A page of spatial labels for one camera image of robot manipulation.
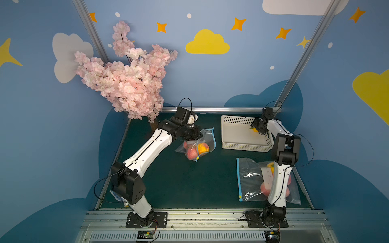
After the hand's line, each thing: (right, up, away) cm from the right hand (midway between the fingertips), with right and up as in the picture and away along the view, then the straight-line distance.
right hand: (258, 124), depth 110 cm
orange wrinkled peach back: (-42, -14, -28) cm, 53 cm away
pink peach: (-48, -16, -29) cm, 59 cm away
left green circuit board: (-70, -55, -38) cm, 97 cm away
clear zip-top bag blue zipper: (-15, -35, -26) cm, 46 cm away
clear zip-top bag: (-39, -7, -25) cm, 47 cm away
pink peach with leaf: (-9, -37, -31) cm, 49 cm away
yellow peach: (-4, -4, -5) cm, 8 cm away
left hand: (-42, -6, -31) cm, 53 cm away
